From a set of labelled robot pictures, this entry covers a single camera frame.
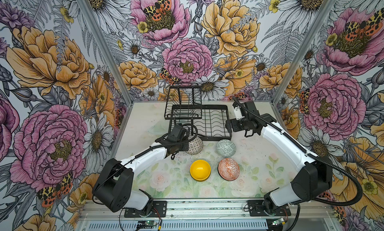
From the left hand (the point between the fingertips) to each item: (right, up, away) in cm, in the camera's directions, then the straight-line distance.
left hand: (184, 147), depth 88 cm
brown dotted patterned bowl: (+7, 0, +4) cm, 8 cm away
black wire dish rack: (-2, +26, +24) cm, 35 cm away
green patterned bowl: (+26, -2, +6) cm, 26 cm away
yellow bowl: (+9, -13, -2) cm, 16 cm away
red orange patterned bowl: (+25, -11, -3) cm, 28 cm away
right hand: (+28, +12, -4) cm, 31 cm away
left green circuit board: (-16, -32, -17) cm, 40 cm away
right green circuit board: (+45, -31, -16) cm, 58 cm away
